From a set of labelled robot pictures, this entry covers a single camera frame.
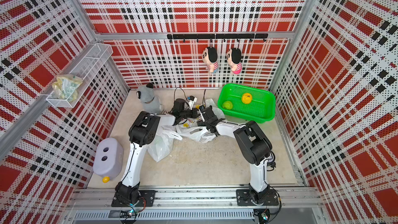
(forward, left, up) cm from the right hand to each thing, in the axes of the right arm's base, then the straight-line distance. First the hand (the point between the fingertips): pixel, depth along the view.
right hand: (207, 120), depth 99 cm
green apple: (+11, -14, +2) cm, 18 cm away
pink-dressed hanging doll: (+28, -17, +29) cm, 44 cm away
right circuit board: (-50, -25, +1) cm, 55 cm away
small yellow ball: (-36, +49, +4) cm, 61 cm away
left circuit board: (-49, +35, -1) cm, 60 cm away
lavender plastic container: (-27, +50, +7) cm, 57 cm away
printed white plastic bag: (-9, +10, +6) cm, 15 cm away
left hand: (+8, +1, -1) cm, 9 cm away
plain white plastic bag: (-19, +24, +5) cm, 31 cm away
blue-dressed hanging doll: (+26, -2, +31) cm, 41 cm away
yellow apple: (+17, -28, +2) cm, 33 cm away
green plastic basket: (+12, -39, -4) cm, 41 cm away
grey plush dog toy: (+10, +37, +15) cm, 42 cm away
